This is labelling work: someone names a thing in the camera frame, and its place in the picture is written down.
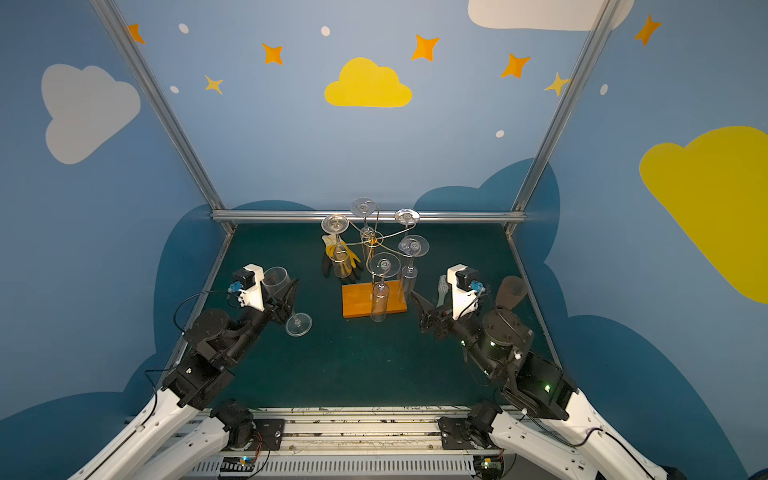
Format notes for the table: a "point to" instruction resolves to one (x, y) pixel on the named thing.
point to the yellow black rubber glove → (329, 241)
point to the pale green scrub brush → (442, 289)
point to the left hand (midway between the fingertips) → (283, 274)
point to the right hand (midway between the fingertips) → (436, 283)
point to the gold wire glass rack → (378, 239)
